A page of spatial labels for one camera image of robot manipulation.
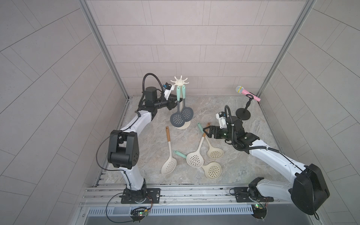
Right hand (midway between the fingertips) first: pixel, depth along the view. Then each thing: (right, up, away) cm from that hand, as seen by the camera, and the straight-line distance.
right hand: (208, 130), depth 80 cm
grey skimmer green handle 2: (-18, +6, +7) cm, 20 cm away
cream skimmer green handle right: (+4, -15, +4) cm, 16 cm away
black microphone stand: (+30, +8, +25) cm, 40 cm away
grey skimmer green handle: (-12, +9, +11) cm, 19 cm away
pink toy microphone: (+24, +25, +13) cm, 37 cm away
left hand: (-15, +19, +3) cm, 25 cm away
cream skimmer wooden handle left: (-22, -21, +1) cm, 30 cm away
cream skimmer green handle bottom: (+3, -23, -2) cm, 23 cm away
